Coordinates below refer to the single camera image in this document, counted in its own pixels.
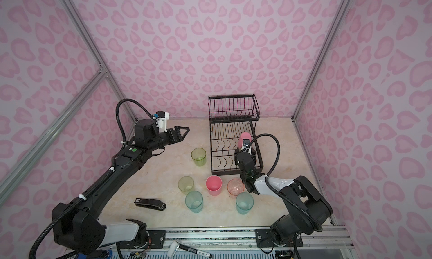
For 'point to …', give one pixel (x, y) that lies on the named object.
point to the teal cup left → (194, 201)
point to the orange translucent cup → (235, 186)
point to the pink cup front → (214, 184)
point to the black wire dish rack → (230, 115)
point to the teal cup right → (244, 202)
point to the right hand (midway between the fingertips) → (244, 146)
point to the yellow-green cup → (185, 184)
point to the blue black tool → (102, 254)
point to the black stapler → (152, 203)
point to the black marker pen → (175, 246)
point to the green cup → (198, 155)
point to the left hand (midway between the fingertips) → (185, 127)
